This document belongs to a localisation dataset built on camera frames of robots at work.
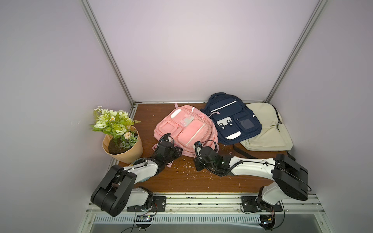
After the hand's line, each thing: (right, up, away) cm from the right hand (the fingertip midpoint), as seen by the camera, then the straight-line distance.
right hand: (192, 154), depth 82 cm
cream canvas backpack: (+58, +8, +18) cm, 62 cm away
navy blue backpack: (+29, +20, +20) cm, 41 cm away
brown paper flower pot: (-37, +4, -2) cm, 37 cm away
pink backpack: (-3, +15, +18) cm, 24 cm away
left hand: (-5, +2, +7) cm, 9 cm away
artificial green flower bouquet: (-40, +19, -7) cm, 45 cm away
